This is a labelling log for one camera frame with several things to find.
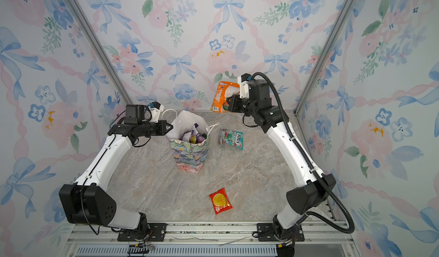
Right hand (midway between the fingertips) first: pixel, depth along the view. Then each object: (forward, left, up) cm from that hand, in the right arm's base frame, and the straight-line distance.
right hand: (226, 98), depth 71 cm
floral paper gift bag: (-15, +17, -24) cm, 33 cm away
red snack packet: (-30, +3, -38) cm, 49 cm away
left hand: (-3, +25, -14) cm, 29 cm away
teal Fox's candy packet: (+6, -4, -36) cm, 37 cm away
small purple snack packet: (-5, +19, -21) cm, 29 cm away
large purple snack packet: (-5, +13, -22) cm, 26 cm away
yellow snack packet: (-5, +16, -22) cm, 28 cm away
